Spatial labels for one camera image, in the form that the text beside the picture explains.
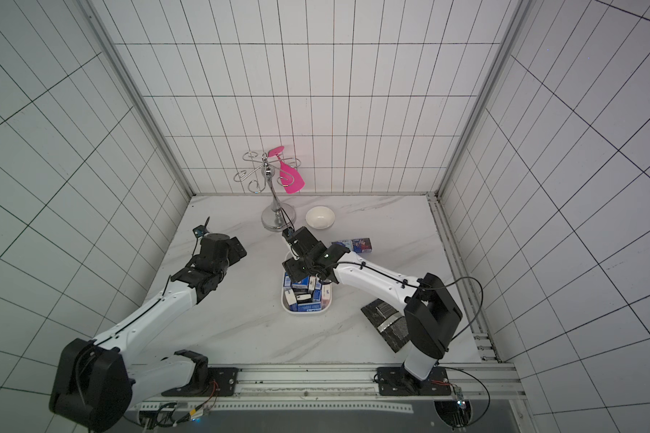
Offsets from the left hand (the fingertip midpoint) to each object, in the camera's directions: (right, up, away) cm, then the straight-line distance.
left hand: (226, 252), depth 86 cm
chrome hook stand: (+12, +11, +24) cm, 29 cm away
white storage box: (+28, -14, -3) cm, 31 cm away
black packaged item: (+52, -21, -5) cm, 57 cm away
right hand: (+20, -4, -4) cm, 21 cm away
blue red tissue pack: (+47, 0, +14) cm, 49 cm away
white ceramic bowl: (+30, +11, +21) cm, 38 cm away
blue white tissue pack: (+41, +1, +14) cm, 43 cm away
